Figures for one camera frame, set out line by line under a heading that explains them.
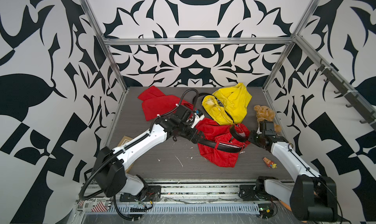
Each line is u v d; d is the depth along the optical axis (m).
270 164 0.81
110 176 0.40
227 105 1.02
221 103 1.04
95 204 0.69
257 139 0.75
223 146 0.79
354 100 0.55
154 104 1.15
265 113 0.96
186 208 0.71
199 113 0.70
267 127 0.67
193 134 0.68
